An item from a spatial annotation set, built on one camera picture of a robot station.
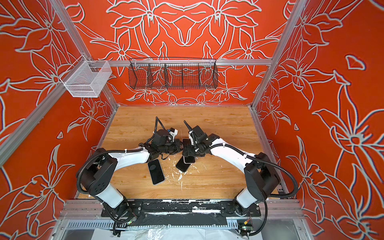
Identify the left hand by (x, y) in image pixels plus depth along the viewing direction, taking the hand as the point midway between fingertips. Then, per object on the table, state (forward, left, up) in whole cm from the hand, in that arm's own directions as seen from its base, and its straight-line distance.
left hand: (188, 145), depth 84 cm
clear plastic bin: (+33, +67, +21) cm, 77 cm away
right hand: (-4, +2, -2) cm, 5 cm away
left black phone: (-13, +18, -10) cm, 24 cm away
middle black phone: (-7, +4, -12) cm, 14 cm away
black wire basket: (+45, +14, +18) cm, 51 cm away
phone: (-8, 0, -1) cm, 8 cm away
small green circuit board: (-36, -30, -12) cm, 48 cm away
